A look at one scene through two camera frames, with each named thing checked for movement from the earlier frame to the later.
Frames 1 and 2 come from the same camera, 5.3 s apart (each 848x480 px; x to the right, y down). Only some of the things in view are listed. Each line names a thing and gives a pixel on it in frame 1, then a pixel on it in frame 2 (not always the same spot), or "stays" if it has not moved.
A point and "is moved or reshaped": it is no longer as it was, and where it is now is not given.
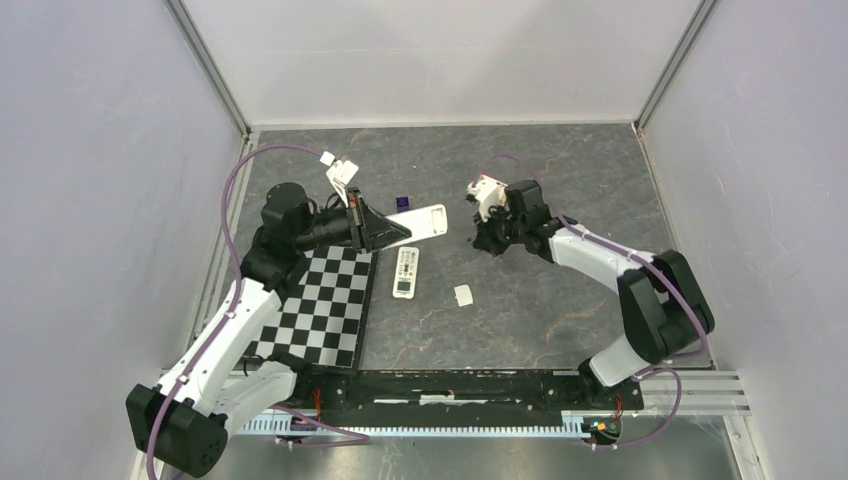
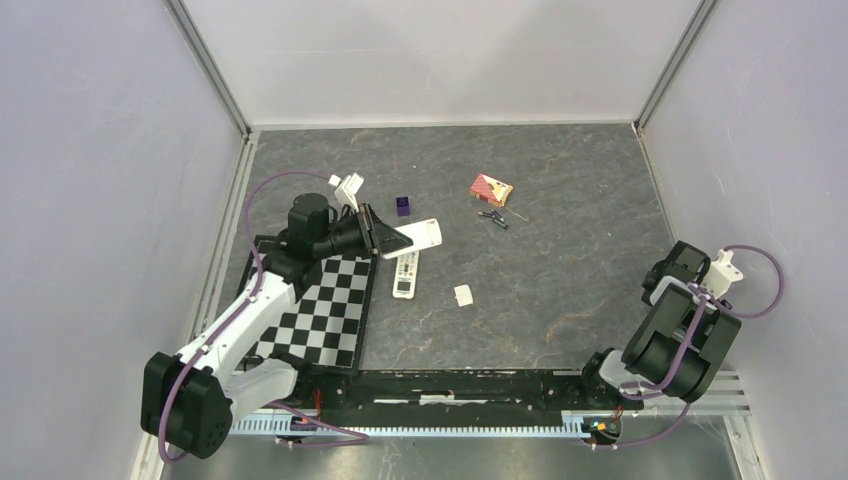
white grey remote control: (423, 223) is moved or reshaped
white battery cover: (463, 295) stays
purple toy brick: (402, 203) stays
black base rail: (457, 398) stays
